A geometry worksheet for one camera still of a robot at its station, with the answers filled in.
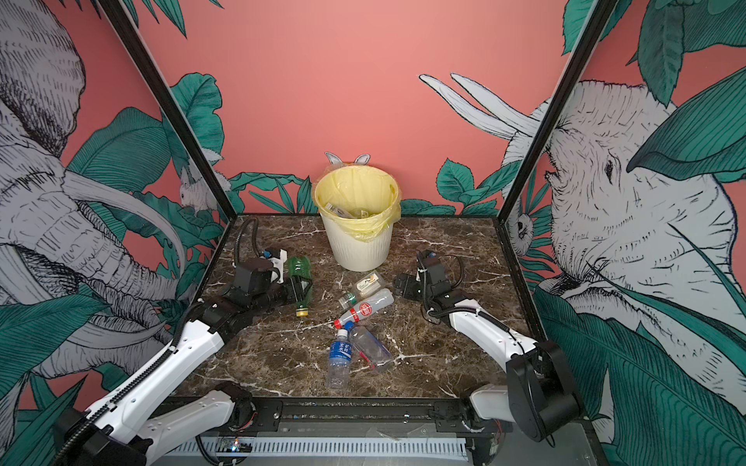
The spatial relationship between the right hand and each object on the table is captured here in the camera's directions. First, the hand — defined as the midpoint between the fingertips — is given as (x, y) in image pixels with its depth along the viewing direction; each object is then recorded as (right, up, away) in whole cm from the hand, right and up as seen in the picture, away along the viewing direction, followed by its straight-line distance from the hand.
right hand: (401, 278), depth 86 cm
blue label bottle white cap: (-18, -22, -5) cm, 29 cm away
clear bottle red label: (-11, -9, +2) cm, 14 cm away
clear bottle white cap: (-20, +22, +10) cm, 31 cm away
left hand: (-26, +1, -10) cm, 28 cm away
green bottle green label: (-28, +4, -10) cm, 30 cm away
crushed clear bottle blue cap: (-10, -21, 0) cm, 23 cm away
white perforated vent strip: (-20, -40, -16) cm, 47 cm away
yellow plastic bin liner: (-16, +31, +15) cm, 37 cm away
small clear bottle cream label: (-12, -3, +7) cm, 14 cm away
